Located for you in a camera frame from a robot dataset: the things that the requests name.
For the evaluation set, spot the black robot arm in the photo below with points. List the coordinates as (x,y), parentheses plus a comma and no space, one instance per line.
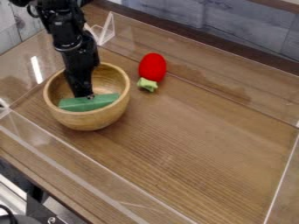
(62,20)

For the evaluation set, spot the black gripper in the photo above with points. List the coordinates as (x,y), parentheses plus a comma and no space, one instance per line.
(77,49)

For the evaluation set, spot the black table leg frame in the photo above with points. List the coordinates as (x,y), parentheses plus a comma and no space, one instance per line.
(36,209)

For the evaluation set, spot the brown wooden bowl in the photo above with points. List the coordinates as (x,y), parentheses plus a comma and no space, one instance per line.
(109,79)

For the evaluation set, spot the green rectangular block stick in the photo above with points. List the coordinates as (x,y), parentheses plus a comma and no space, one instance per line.
(84,104)

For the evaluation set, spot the red plush strawberry toy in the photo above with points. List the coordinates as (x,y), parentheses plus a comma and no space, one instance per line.
(152,68)

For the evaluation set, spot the clear acrylic corner bracket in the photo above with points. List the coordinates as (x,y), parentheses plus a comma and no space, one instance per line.
(105,32)

